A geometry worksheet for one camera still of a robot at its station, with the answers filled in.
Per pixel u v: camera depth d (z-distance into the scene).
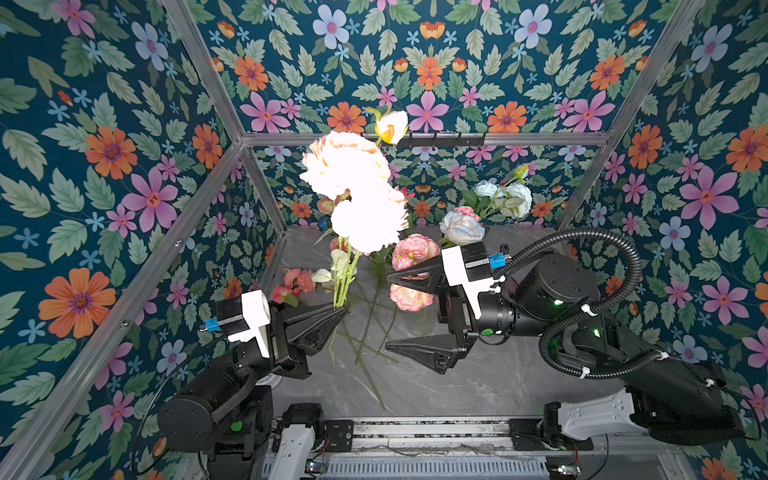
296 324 0.37
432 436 0.75
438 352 0.31
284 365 0.34
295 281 1.00
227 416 0.31
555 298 0.29
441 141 0.93
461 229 0.55
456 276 0.30
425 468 0.77
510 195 0.63
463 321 0.32
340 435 0.74
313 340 0.39
